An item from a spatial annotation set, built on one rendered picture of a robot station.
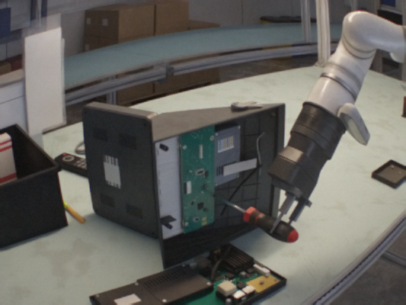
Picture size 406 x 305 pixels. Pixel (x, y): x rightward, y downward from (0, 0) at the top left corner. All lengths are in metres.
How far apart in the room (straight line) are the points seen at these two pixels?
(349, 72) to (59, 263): 0.55
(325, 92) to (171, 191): 0.26
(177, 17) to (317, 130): 3.90
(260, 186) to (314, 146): 0.20
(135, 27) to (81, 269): 3.62
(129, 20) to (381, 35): 3.60
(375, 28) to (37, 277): 0.68
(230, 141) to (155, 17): 3.66
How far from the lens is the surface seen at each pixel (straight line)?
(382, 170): 1.08
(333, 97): 0.66
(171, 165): 0.68
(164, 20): 4.40
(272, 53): 2.77
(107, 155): 0.78
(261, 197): 0.82
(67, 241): 0.81
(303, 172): 0.64
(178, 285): 0.65
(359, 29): 0.70
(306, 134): 0.64
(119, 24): 4.13
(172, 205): 0.70
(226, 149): 0.73
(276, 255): 0.76
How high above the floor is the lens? 1.44
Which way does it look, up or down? 23 degrees down
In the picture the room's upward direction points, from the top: 1 degrees counter-clockwise
